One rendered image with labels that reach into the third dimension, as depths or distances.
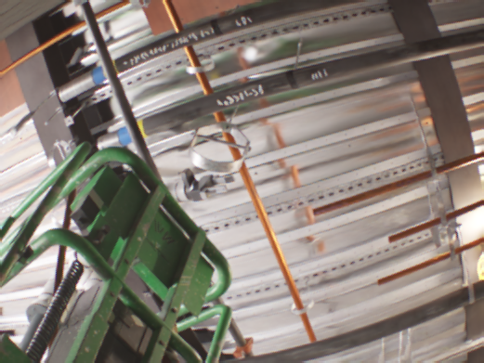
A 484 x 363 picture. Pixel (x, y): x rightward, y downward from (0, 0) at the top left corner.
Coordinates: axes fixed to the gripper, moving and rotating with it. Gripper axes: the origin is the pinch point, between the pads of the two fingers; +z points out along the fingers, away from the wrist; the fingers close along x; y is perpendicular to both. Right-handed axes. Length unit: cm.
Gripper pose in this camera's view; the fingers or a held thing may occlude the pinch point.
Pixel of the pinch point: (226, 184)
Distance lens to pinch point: 289.1
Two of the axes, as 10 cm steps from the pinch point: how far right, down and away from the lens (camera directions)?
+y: 3.8, 8.5, 3.6
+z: 8.4, -1.5, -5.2
